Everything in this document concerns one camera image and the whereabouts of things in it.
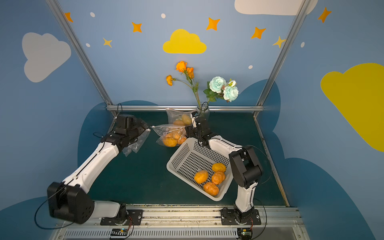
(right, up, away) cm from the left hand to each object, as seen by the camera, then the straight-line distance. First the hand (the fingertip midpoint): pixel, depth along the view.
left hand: (142, 124), depth 84 cm
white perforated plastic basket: (+37, -28, +7) cm, 47 cm away
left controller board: (-8, -54, -11) cm, 56 cm away
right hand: (+29, 0, +11) cm, 31 cm away
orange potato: (+34, -30, 0) cm, 45 cm away
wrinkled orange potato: (+43, -30, -2) cm, 53 cm away
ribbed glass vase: (+36, +8, +15) cm, 40 cm away
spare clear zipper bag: (+14, -7, +17) cm, 23 cm away
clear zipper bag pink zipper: (+18, +6, +32) cm, 37 cm away
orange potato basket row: (+14, -11, +12) cm, 21 cm away
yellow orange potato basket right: (+44, -25, +3) cm, 51 cm away
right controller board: (+55, -55, -11) cm, 78 cm away
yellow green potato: (+24, +4, +26) cm, 36 cm away
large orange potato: (+18, +2, +26) cm, 32 cm away
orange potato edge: (+22, -10, +12) cm, 27 cm away
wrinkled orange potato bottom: (+39, -34, -6) cm, 52 cm away
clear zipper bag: (-8, -14, +12) cm, 20 cm away
